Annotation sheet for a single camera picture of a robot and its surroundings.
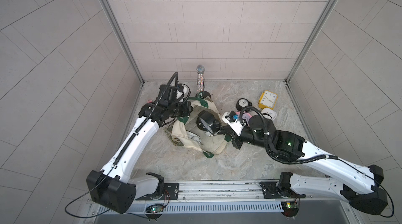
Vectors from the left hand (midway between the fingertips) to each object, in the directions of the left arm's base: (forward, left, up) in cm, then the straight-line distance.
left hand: (195, 106), depth 74 cm
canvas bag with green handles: (-11, -8, -22) cm, 25 cm away
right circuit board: (-38, -43, -23) cm, 62 cm away
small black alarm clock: (+17, -29, -19) cm, 39 cm away
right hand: (-14, -12, +2) cm, 18 cm away
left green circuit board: (-38, +16, -20) cm, 46 cm away
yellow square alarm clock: (+20, -46, -19) cm, 54 cm away
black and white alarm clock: (-12, -6, +6) cm, 15 cm away
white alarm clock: (-9, +1, -14) cm, 17 cm away
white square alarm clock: (+10, -47, -20) cm, 52 cm away
